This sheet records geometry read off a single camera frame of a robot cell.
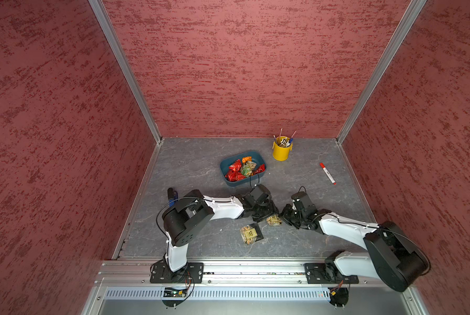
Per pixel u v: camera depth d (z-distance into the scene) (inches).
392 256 16.8
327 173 40.7
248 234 32.8
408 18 28.7
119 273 29.9
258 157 42.0
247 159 41.9
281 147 40.7
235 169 40.6
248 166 39.5
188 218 19.3
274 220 34.4
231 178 38.5
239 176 37.4
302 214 27.5
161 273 28.6
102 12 28.1
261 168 40.2
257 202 28.0
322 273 28.5
